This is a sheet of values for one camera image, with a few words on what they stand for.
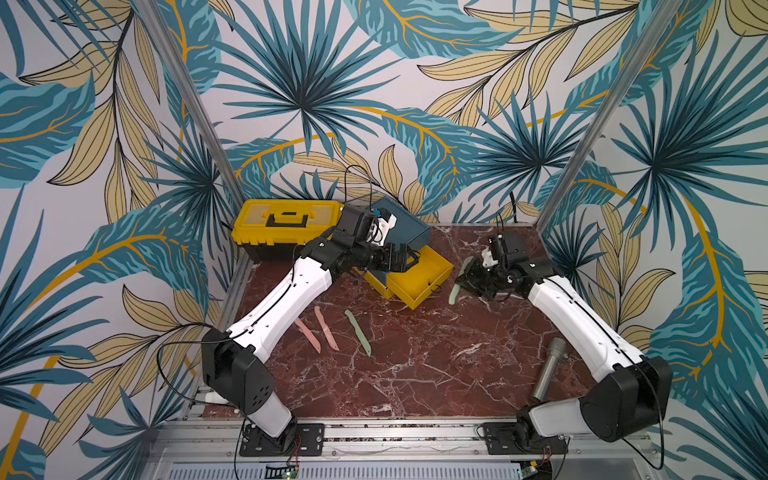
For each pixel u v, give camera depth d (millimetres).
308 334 904
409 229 899
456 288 799
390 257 651
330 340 902
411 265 692
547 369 832
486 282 676
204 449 746
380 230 663
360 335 904
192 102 821
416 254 876
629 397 400
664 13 685
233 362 407
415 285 916
